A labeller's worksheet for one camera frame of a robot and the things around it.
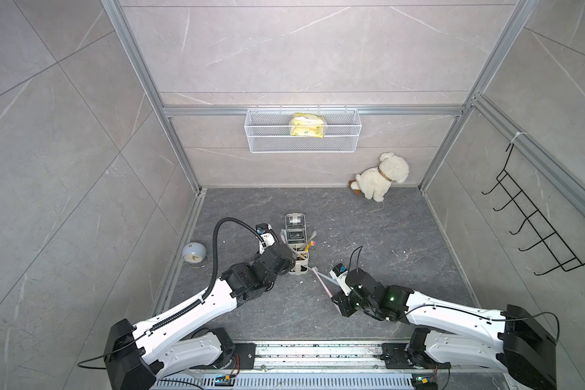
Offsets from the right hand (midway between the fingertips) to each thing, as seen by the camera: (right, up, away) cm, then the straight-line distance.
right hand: (334, 299), depth 80 cm
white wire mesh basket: (-25, +63, +21) cm, 71 cm away
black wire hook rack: (+56, +20, -19) cm, 62 cm away
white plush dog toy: (+23, +43, +29) cm, 57 cm away
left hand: (-16, +19, -4) cm, 25 cm away
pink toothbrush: (-2, +3, +1) cm, 4 cm away
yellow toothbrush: (-7, +19, 0) cm, 20 cm away
